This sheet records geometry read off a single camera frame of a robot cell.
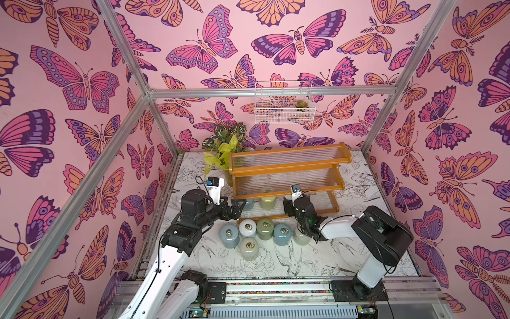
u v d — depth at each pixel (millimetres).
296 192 796
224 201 745
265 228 822
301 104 920
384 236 478
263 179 1068
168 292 459
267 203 901
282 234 798
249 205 928
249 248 763
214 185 628
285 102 953
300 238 809
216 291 734
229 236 795
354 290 649
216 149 913
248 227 815
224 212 629
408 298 726
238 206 638
